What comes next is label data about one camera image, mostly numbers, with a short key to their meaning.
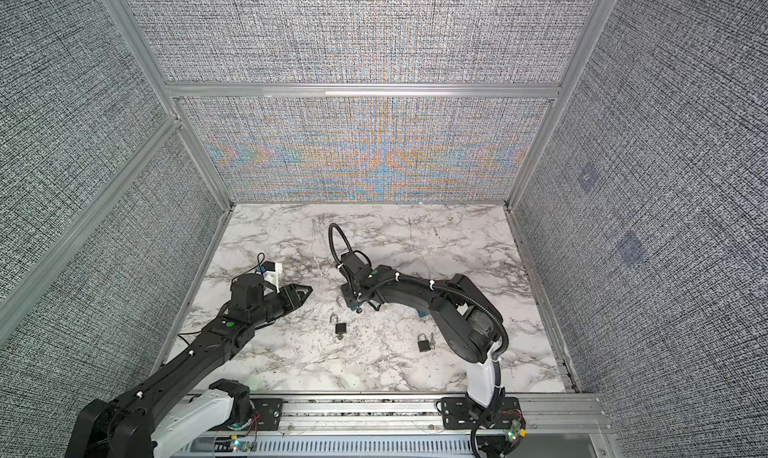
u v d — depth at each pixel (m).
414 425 0.73
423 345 0.84
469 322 0.50
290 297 0.73
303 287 0.80
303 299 0.78
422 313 0.90
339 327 0.88
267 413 0.74
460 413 0.73
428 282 0.53
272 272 0.76
